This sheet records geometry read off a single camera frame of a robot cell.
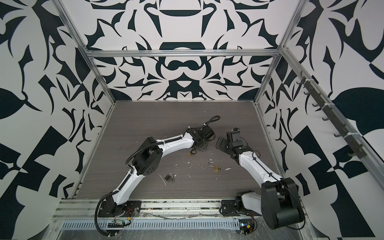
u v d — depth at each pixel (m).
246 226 0.71
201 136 0.73
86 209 0.76
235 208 0.74
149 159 0.56
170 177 0.84
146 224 0.71
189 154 0.92
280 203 0.41
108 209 0.66
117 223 0.69
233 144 0.67
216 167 0.87
